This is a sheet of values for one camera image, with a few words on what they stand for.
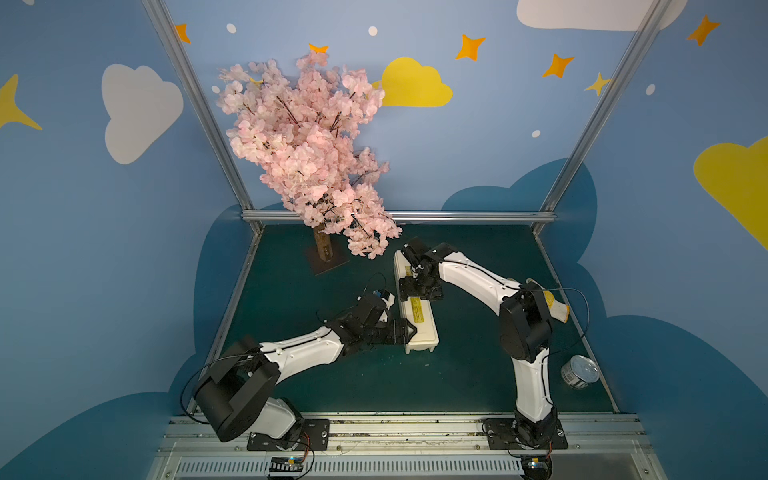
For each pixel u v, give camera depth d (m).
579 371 0.80
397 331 0.76
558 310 0.99
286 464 0.73
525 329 0.53
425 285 0.79
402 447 0.73
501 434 0.74
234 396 0.42
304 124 0.72
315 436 0.73
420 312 0.87
